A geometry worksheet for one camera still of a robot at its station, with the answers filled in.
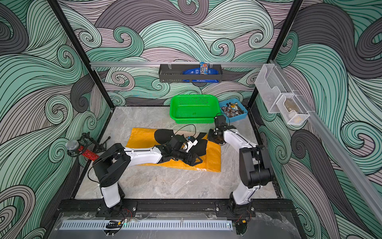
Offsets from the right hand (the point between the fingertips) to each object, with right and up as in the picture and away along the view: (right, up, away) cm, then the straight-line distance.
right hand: (213, 137), depth 94 cm
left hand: (-10, -10, -11) cm, 18 cm away
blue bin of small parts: (+21, +19, +24) cm, 37 cm away
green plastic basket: (-12, +20, +25) cm, 34 cm away
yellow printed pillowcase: (-3, -9, -1) cm, 10 cm away
